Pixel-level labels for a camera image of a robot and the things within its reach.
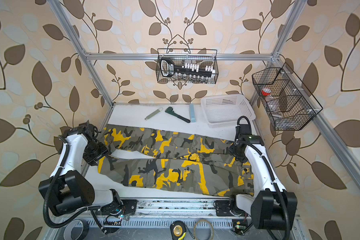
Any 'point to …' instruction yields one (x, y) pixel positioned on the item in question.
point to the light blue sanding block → (191, 113)
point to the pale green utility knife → (159, 110)
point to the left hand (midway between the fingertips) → (103, 157)
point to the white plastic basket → (223, 111)
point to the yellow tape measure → (178, 230)
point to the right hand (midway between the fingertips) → (235, 155)
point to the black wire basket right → (288, 104)
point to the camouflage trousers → (174, 161)
